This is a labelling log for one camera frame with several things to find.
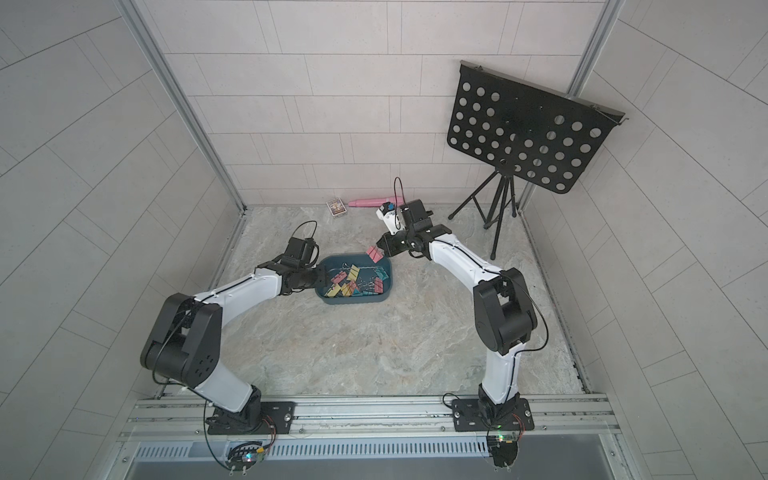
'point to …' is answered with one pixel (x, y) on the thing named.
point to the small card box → (336, 206)
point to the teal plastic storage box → (334, 262)
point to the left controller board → (243, 456)
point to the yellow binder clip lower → (334, 291)
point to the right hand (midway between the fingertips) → (380, 242)
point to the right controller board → (504, 450)
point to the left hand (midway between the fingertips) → (330, 272)
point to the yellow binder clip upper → (354, 272)
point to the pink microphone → (373, 202)
